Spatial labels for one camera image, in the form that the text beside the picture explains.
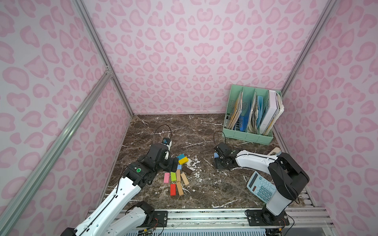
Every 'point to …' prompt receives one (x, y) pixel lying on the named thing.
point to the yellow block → (183, 161)
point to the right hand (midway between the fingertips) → (219, 163)
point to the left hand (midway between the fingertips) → (170, 156)
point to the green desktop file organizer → (251, 113)
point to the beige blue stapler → (277, 150)
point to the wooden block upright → (178, 174)
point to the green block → (173, 176)
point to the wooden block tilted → (184, 179)
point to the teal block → (180, 157)
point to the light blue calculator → (261, 187)
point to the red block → (173, 190)
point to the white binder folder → (271, 112)
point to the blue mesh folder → (241, 122)
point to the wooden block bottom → (179, 188)
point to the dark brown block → (186, 169)
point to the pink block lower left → (166, 178)
